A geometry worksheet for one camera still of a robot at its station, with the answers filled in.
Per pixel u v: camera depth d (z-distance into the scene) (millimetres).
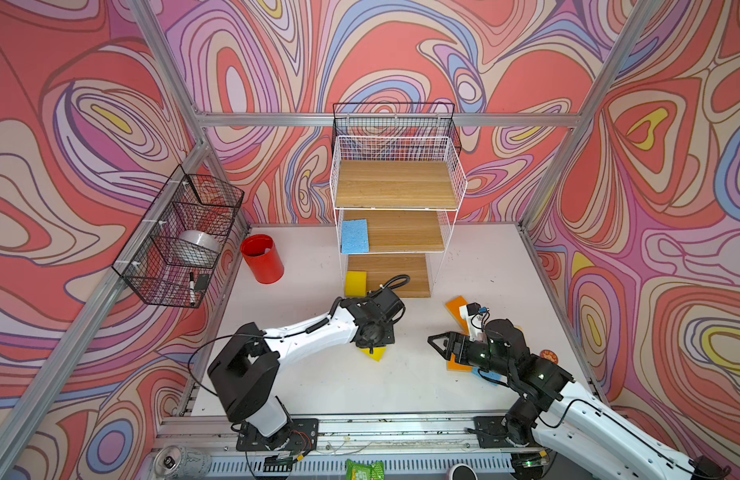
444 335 689
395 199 694
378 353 797
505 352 566
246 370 431
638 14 694
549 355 863
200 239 736
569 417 504
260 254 930
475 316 690
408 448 728
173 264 750
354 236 823
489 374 640
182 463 591
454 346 661
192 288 719
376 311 648
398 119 881
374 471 686
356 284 1009
